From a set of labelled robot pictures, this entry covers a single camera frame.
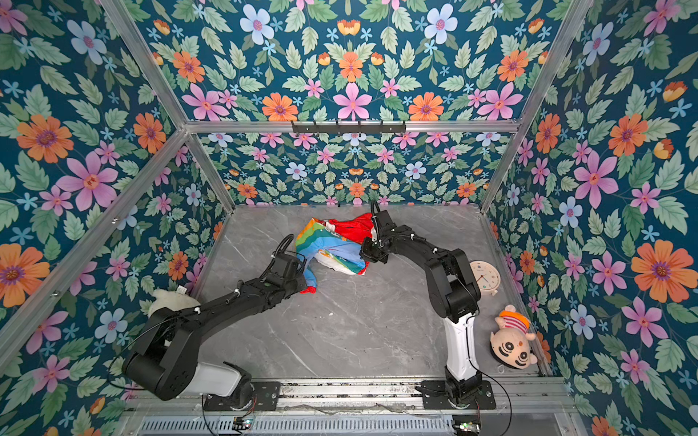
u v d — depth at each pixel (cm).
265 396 74
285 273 71
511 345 75
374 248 86
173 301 82
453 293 54
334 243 101
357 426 77
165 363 43
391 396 75
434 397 73
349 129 93
